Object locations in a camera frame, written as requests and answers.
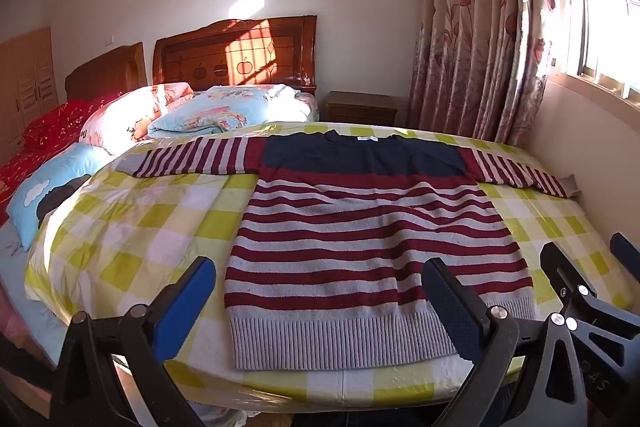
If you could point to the pink floral pillow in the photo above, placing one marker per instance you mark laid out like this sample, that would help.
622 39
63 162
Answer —
125 117

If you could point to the wooden nightstand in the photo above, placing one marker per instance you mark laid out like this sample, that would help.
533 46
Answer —
360 107

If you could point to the light blue cloud pillow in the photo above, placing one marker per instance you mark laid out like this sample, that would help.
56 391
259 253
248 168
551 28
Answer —
45 187

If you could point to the striped knit sweater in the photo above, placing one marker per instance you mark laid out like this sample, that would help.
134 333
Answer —
350 232

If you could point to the pink bedsheet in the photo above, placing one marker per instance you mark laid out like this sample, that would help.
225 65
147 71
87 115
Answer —
10 317

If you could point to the blue printed folded quilt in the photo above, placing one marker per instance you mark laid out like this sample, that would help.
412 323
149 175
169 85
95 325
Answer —
225 109

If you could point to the plain wooden headboard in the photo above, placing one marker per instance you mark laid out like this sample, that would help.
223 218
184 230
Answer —
105 72

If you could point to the light wooden wardrobe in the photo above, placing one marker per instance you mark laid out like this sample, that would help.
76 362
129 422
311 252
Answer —
27 77

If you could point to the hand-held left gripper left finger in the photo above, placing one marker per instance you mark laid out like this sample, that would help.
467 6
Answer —
182 307

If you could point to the pale blue bedsheet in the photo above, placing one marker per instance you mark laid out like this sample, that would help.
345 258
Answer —
20 272

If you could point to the carved wooden headboard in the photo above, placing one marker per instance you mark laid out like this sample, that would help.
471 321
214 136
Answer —
210 52

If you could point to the red printed quilt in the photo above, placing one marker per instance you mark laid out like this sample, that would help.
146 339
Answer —
45 132

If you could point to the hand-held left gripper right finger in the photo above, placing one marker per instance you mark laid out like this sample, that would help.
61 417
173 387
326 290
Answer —
457 312

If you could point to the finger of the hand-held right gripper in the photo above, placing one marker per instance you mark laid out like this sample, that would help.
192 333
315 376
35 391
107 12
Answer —
567 269
627 249

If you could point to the yellow checked tablecloth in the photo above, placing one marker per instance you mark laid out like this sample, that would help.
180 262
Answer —
150 232

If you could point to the window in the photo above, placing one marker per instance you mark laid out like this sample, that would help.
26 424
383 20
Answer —
600 32

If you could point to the pink floral curtain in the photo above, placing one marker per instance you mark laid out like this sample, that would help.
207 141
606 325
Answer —
465 32

